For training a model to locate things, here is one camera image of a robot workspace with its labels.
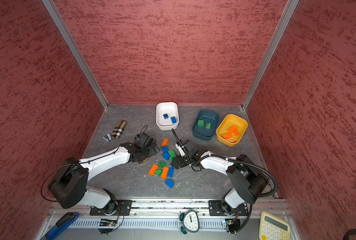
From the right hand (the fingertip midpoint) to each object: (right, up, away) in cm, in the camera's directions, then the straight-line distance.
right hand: (179, 163), depth 88 cm
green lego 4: (-12, -5, -3) cm, 13 cm away
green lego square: (+15, +24, +19) cm, 34 cm away
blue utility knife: (-54, -22, -21) cm, 62 cm away
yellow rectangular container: (+37, +25, +22) cm, 50 cm away
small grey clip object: (-49, +14, +12) cm, 53 cm away
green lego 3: (-10, -1, -1) cm, 10 cm away
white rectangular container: (-7, +35, +30) cm, 46 cm away
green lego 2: (-4, +4, +2) cm, 7 cm away
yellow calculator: (+44, -24, -20) cm, 54 cm away
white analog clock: (+6, -21, -21) cm, 30 cm away
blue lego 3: (-5, -5, -3) cm, 7 cm away
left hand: (-16, +5, +1) cm, 17 cm away
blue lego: (-10, +7, +9) cm, 15 cm away
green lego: (-5, +6, +4) cm, 9 cm away
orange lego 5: (-9, -6, -3) cm, 11 cm away
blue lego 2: (-8, +4, +3) cm, 9 cm away
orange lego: (+33, +15, +12) cm, 38 cm away
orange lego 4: (-16, -4, -1) cm, 16 cm away
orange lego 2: (+39, +19, +15) cm, 46 cm away
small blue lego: (-11, +29, +25) cm, 40 cm away
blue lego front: (-5, -9, -6) cm, 12 cm away
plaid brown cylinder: (-43, +19, +13) cm, 48 cm away
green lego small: (+21, +22, +19) cm, 36 cm away
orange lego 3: (-10, +11, +12) cm, 19 cm away
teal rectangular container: (+16, +16, +17) cm, 28 cm away
